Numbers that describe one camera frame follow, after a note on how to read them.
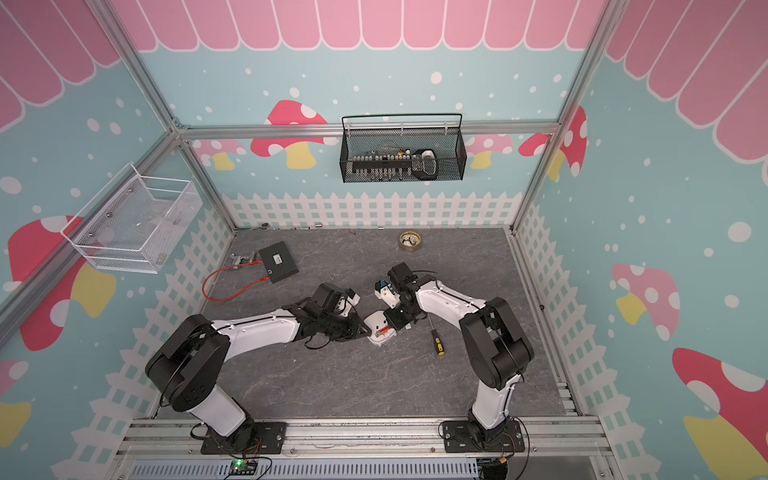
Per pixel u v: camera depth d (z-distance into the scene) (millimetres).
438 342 891
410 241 1156
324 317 717
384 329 895
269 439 747
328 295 725
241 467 727
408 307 658
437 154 923
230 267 1091
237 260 1091
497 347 477
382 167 896
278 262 1080
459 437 742
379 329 895
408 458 722
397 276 761
